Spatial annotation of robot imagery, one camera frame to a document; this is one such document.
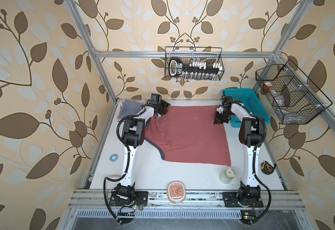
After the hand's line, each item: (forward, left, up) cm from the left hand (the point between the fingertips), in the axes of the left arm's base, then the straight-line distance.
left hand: (172, 102), depth 105 cm
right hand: (-11, -32, -9) cm, 35 cm away
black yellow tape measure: (-44, -56, -7) cm, 72 cm away
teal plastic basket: (+6, -63, -5) cm, 64 cm away
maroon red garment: (-20, -12, -11) cm, 26 cm away
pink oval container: (-58, -4, -7) cm, 59 cm away
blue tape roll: (-39, +36, -10) cm, 54 cm away
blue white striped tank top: (-2, +33, -5) cm, 34 cm away
